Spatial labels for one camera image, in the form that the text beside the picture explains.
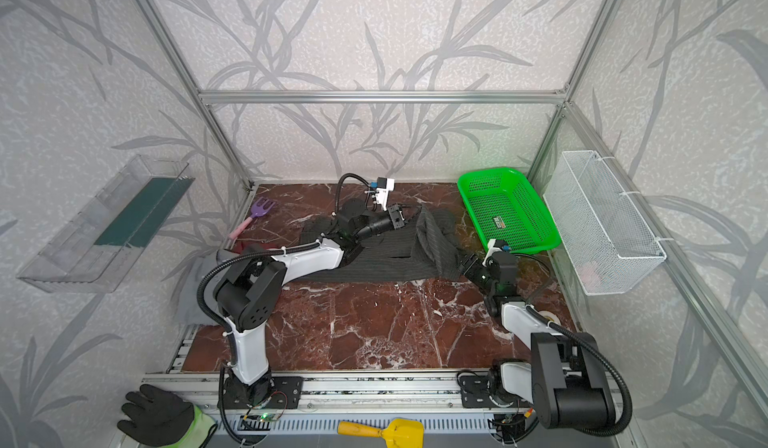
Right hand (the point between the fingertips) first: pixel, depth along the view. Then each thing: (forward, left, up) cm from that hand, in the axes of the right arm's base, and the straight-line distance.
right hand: (461, 249), depth 90 cm
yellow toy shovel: (-45, +18, -6) cm, 49 cm away
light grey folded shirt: (-16, +80, -5) cm, 82 cm away
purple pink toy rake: (+22, +73, -8) cm, 77 cm away
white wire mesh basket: (-15, -24, +26) cm, 39 cm away
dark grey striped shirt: (-4, +12, +7) cm, 14 cm away
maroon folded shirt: (+5, +71, -6) cm, 72 cm away
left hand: (+3, +12, +18) cm, 22 cm away
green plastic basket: (+23, -20, -9) cm, 32 cm away
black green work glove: (-42, +76, -6) cm, 87 cm away
